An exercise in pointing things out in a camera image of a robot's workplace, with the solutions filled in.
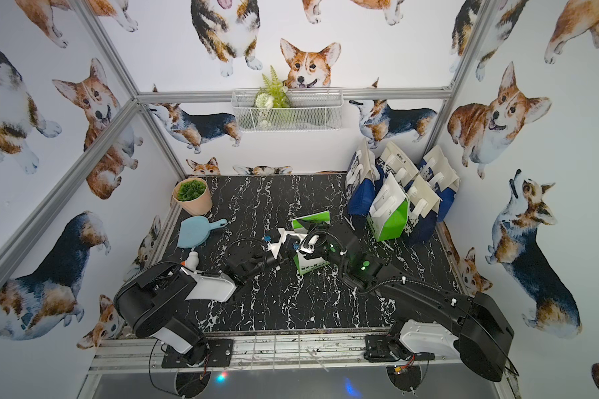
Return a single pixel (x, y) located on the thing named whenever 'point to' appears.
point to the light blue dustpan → (194, 231)
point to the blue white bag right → (436, 169)
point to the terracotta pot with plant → (193, 195)
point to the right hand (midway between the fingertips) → (297, 221)
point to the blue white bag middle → (395, 163)
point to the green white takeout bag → (300, 229)
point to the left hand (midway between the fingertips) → (306, 242)
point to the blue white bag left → (362, 176)
